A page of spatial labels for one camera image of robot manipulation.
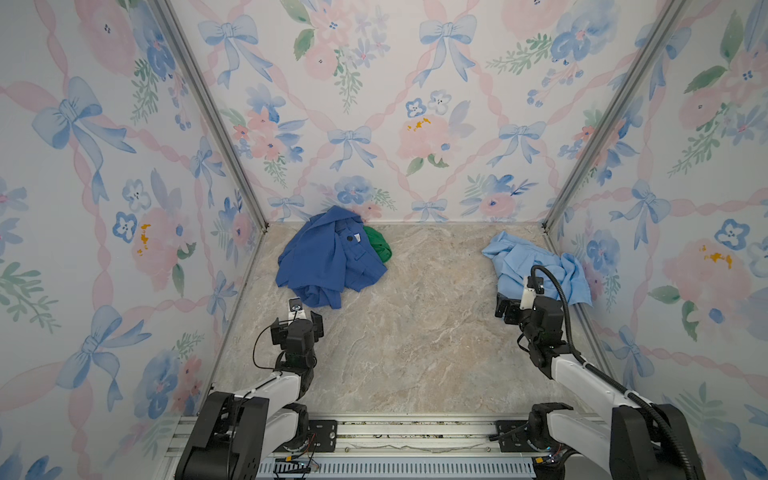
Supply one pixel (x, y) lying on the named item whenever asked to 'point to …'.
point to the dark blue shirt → (328, 253)
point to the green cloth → (379, 243)
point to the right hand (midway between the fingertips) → (515, 294)
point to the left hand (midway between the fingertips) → (295, 313)
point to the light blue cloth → (513, 260)
